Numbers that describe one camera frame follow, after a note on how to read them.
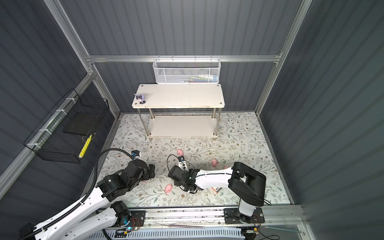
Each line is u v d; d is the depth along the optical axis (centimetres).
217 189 81
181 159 76
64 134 72
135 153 68
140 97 74
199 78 92
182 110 124
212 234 70
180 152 96
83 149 67
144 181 69
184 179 64
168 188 82
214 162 91
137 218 73
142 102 77
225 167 89
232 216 73
